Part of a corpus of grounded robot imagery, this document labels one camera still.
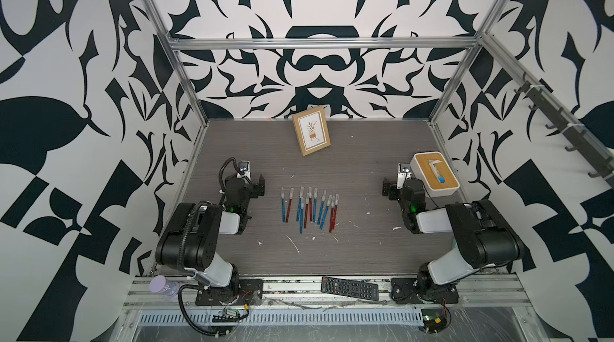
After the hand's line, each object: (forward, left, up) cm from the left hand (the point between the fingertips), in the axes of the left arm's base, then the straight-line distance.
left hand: (244, 172), depth 94 cm
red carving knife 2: (-14, -35, -7) cm, 38 cm away
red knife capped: (-10, -24, -7) cm, 27 cm away
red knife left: (-8, -18, -6) cm, 20 cm away
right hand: (-3, -60, -1) cm, 60 cm away
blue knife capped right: (-15, -31, -8) cm, 35 cm away
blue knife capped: (-13, -22, -7) cm, 27 cm away
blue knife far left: (-12, -15, -7) cm, 20 cm away
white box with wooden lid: (-1, -75, -1) cm, 75 cm away
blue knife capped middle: (-6, -28, -6) cm, 29 cm away
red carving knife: (-16, -33, -8) cm, 38 cm away
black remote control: (-40, -38, -6) cm, 56 cm away
